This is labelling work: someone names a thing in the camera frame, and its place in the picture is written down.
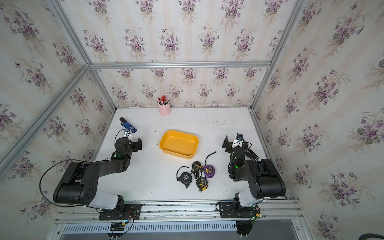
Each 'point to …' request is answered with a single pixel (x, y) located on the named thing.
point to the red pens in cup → (163, 100)
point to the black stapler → (250, 153)
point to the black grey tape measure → (185, 177)
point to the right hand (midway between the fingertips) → (236, 138)
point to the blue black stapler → (126, 124)
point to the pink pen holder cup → (164, 110)
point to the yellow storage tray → (180, 144)
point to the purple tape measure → (209, 169)
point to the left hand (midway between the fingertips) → (132, 139)
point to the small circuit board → (117, 226)
